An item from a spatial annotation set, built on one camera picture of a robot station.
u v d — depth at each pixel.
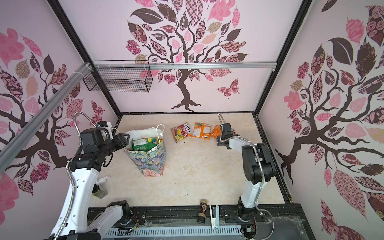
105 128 0.57
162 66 1.70
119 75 0.95
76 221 0.38
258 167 0.45
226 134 0.78
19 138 0.53
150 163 0.76
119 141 0.63
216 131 1.06
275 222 0.71
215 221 0.70
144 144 0.81
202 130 1.06
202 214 0.72
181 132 1.04
